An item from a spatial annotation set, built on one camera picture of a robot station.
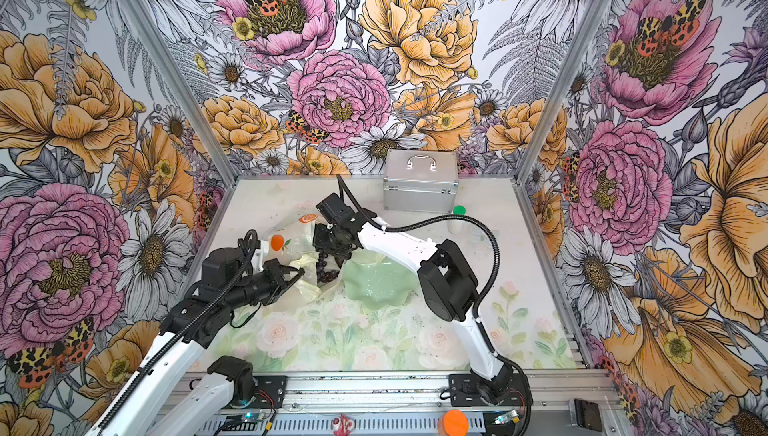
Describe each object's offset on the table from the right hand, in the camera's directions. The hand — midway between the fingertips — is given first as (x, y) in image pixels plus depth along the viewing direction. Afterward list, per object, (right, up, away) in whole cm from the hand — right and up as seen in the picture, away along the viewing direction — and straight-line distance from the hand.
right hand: (316, 256), depth 86 cm
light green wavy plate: (+17, -9, +8) cm, 21 cm away
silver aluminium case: (+31, +23, +20) cm, 43 cm away
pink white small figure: (+11, -34, -19) cm, 40 cm away
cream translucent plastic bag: (-4, +5, -9) cm, 11 cm away
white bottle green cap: (+43, +7, +17) cm, 47 cm away
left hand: (0, -4, -12) cm, 13 cm away
